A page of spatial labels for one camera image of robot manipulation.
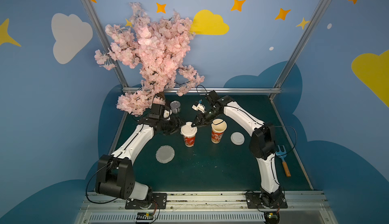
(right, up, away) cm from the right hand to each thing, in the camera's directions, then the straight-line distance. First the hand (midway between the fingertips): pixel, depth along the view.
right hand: (196, 125), depth 85 cm
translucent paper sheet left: (-19, -18, +6) cm, 27 cm away
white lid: (-5, -3, -3) cm, 6 cm away
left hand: (-7, +1, 0) cm, 7 cm away
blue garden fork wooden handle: (+53, -18, +5) cm, 56 cm away
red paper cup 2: (+14, -2, +5) cm, 15 cm away
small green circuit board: (-25, -43, -13) cm, 51 cm away
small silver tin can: (-15, +11, +23) cm, 29 cm away
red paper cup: (-4, -10, +3) cm, 11 cm away
